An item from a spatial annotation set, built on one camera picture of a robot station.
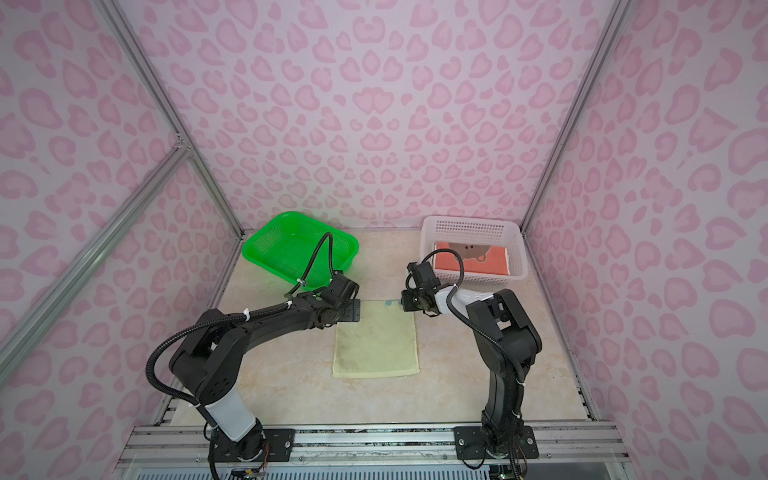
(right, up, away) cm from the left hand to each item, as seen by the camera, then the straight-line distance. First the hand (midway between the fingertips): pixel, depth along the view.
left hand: (352, 307), depth 93 cm
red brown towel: (+47, +14, +10) cm, 50 cm away
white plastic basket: (+43, +23, +21) cm, 53 cm away
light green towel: (+10, -11, -2) cm, 15 cm away
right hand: (+16, +3, +5) cm, 17 cm away
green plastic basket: (-28, +21, +23) cm, 42 cm away
